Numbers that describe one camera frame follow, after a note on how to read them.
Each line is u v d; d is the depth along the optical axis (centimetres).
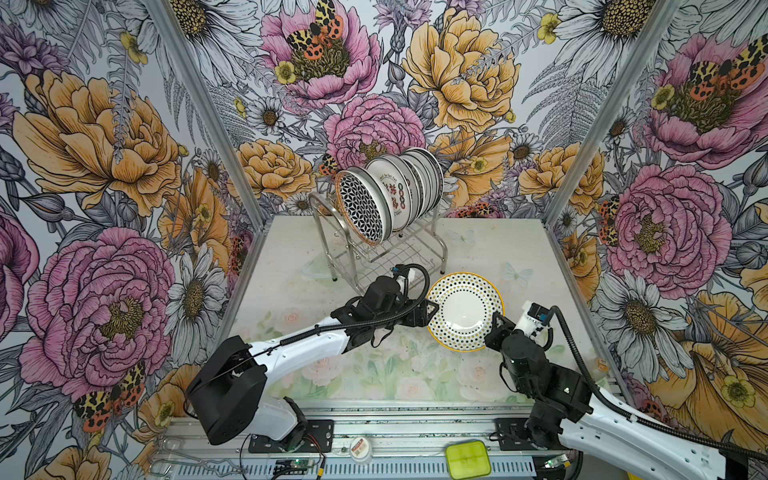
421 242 106
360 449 64
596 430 52
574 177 108
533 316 64
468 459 70
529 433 67
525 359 54
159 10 70
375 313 62
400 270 72
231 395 42
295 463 71
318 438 74
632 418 49
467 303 81
